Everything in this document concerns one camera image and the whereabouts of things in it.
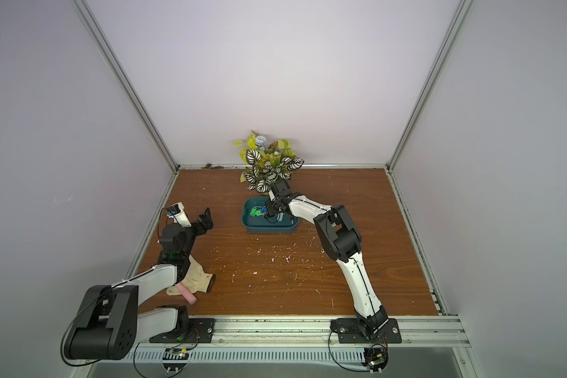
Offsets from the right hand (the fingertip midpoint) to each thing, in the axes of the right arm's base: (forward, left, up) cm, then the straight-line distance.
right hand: (271, 200), depth 103 cm
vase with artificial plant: (+3, 0, +20) cm, 20 cm away
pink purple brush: (-41, +25, -1) cm, 48 cm away
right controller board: (-56, -37, -6) cm, 67 cm away
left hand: (-14, +25, +11) cm, 30 cm away
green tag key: (-5, +7, -3) cm, 9 cm away
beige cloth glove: (-35, +25, -2) cm, 43 cm away
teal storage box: (-8, +8, -5) cm, 12 cm away
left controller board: (-58, +26, -7) cm, 64 cm away
